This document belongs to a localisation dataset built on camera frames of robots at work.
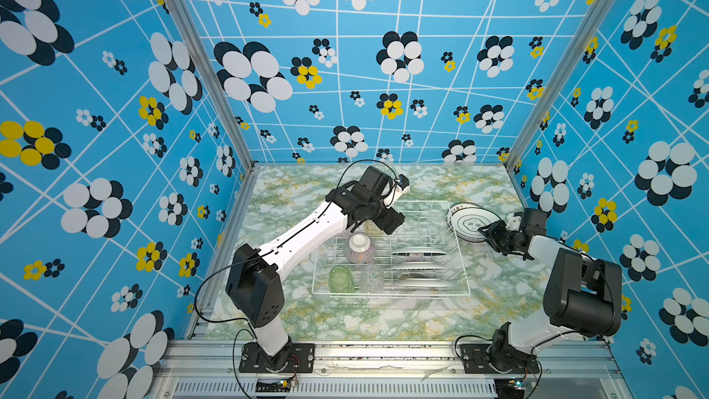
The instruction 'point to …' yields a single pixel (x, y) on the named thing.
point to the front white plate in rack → (424, 283)
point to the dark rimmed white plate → (417, 254)
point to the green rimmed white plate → (464, 220)
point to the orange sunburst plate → (455, 220)
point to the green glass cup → (341, 280)
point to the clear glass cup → (372, 280)
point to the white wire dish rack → (425, 227)
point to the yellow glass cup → (372, 228)
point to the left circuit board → (273, 385)
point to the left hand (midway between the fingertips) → (394, 209)
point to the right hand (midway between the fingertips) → (484, 231)
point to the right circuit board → (510, 387)
